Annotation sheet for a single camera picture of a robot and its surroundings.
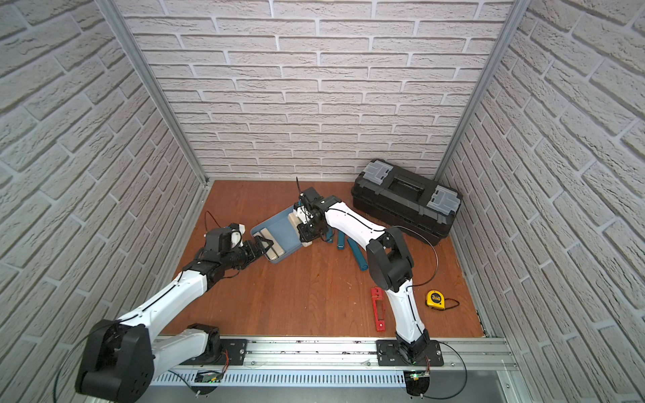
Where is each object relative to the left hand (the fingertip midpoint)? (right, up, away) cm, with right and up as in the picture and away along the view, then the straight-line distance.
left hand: (269, 243), depth 85 cm
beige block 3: (+8, +8, +5) cm, 12 cm away
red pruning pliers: (+38, -17, -1) cm, 41 cm away
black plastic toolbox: (+48, +16, +7) cm, 51 cm away
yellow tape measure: (+58, -19, -2) cm, 60 cm away
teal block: (+26, 0, +11) cm, 28 cm away
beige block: (-1, -5, +6) cm, 8 cm away
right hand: (+13, +2, +7) cm, 15 cm away
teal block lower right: (+34, -9, +5) cm, 35 cm away
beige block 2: (+1, -2, +7) cm, 7 cm away
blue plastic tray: (+1, +4, +18) cm, 19 cm away
